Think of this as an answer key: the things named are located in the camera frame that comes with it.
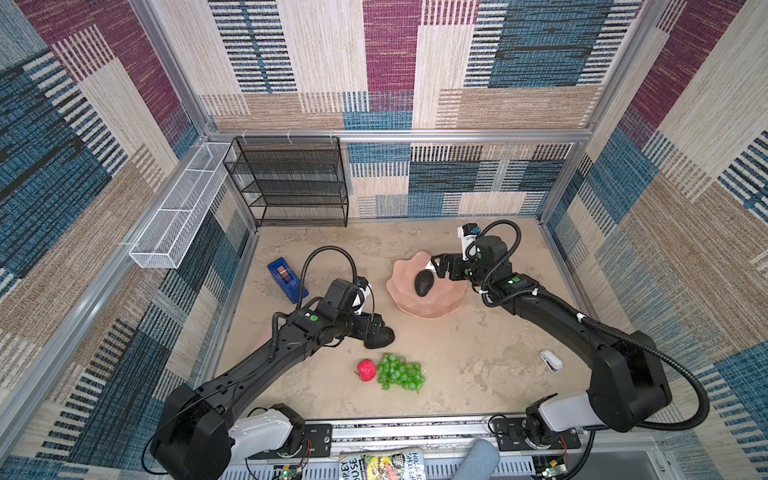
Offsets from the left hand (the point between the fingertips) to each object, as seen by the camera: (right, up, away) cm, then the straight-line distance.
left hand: (372, 317), depth 81 cm
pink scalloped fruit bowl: (+22, +2, +17) cm, 28 cm away
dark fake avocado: (+4, -7, +4) cm, 9 cm away
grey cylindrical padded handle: (+25, -30, -13) cm, 41 cm away
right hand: (+21, +15, +5) cm, 26 cm away
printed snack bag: (+3, -30, -12) cm, 33 cm away
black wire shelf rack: (-29, +43, +28) cm, 59 cm away
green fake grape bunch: (+6, -14, 0) cm, 15 cm away
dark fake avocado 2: (+16, +8, +17) cm, 24 cm away
